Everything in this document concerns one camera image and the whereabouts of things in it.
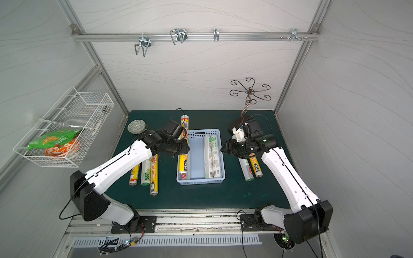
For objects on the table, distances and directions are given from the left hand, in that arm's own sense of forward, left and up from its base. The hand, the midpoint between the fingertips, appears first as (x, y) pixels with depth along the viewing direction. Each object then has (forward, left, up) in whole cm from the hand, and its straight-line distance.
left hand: (187, 149), depth 78 cm
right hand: (-1, -19, +2) cm, 19 cm away
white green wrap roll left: (-6, +24, -15) cm, 29 cm away
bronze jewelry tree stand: (+33, -35, +5) cm, 48 cm away
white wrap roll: (+3, -13, -15) cm, 21 cm away
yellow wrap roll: (-6, +1, +1) cm, 6 cm away
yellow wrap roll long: (-7, +19, -16) cm, 26 cm away
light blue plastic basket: (-4, -4, -19) cm, 20 cm away
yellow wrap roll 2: (+1, -37, -17) cm, 41 cm away
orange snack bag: (-9, +47, +13) cm, 49 cm away
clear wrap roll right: (-2, -31, -16) cm, 35 cm away
